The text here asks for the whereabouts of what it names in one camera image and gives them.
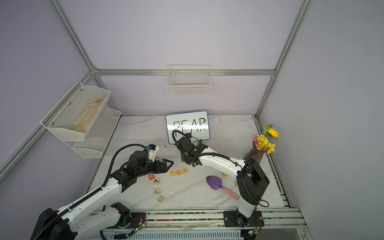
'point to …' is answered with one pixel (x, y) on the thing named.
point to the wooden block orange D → (224, 175)
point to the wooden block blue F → (157, 191)
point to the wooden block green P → (172, 172)
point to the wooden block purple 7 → (157, 181)
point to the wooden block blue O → (160, 198)
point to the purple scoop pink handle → (215, 183)
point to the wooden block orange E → (178, 172)
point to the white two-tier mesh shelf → (94, 144)
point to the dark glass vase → (255, 153)
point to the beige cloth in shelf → (84, 121)
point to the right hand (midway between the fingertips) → (184, 155)
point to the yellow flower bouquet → (263, 143)
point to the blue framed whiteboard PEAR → (195, 124)
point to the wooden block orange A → (185, 170)
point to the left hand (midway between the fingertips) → (167, 165)
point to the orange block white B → (151, 176)
